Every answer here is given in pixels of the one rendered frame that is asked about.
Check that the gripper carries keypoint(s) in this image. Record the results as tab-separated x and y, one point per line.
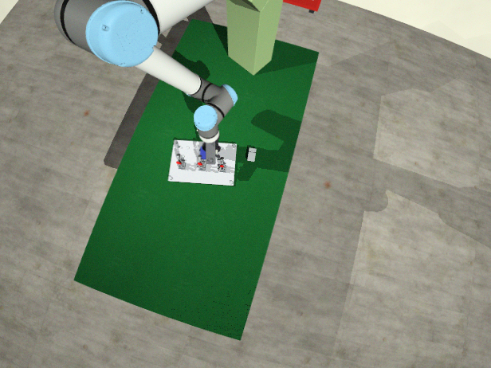
217	146

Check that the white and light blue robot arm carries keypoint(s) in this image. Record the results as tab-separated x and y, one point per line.
124	32

